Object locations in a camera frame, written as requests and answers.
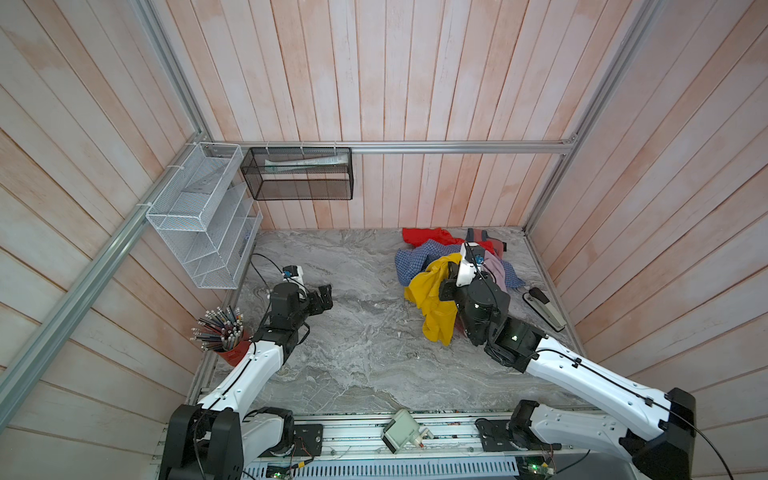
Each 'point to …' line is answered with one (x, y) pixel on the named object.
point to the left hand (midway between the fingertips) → (318, 293)
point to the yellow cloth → (423, 291)
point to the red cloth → (420, 235)
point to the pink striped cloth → (494, 268)
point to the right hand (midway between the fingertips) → (450, 260)
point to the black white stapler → (541, 305)
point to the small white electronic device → (401, 429)
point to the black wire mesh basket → (299, 173)
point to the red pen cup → (221, 330)
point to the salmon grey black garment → (479, 235)
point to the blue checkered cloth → (412, 260)
